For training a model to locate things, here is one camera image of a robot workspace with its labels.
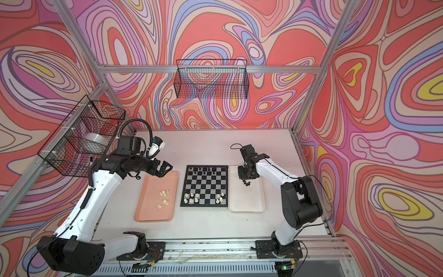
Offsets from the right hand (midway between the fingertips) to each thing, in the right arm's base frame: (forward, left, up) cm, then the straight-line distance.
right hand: (246, 178), depth 91 cm
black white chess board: (-2, +22, -2) cm, 22 cm away
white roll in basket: (+3, +66, +29) cm, 72 cm away
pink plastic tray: (-8, +47, -3) cm, 48 cm away
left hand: (0, +39, +19) cm, 43 cm away
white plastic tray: (-8, +2, -4) cm, 9 cm away
